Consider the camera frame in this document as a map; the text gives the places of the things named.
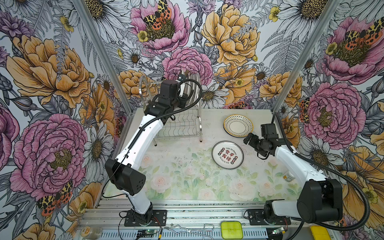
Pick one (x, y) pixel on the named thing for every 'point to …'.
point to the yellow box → (320, 233)
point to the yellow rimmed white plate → (238, 126)
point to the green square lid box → (231, 230)
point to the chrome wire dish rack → (189, 123)
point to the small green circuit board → (147, 231)
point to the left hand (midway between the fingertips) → (180, 97)
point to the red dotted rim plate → (228, 154)
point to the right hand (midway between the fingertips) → (250, 147)
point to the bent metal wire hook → (178, 229)
